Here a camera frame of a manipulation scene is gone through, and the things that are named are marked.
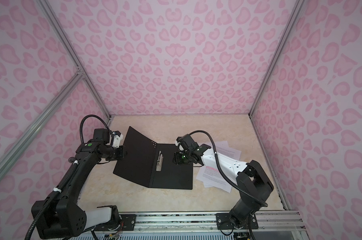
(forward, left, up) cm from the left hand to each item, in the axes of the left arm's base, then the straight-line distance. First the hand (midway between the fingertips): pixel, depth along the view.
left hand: (126, 151), depth 82 cm
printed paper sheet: (+7, -61, -14) cm, 63 cm away
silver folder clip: (+1, -16, -15) cm, 22 cm away
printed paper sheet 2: (-10, -48, -16) cm, 51 cm away
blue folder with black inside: (-1, -11, -15) cm, 19 cm away
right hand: (-4, -26, -3) cm, 26 cm away
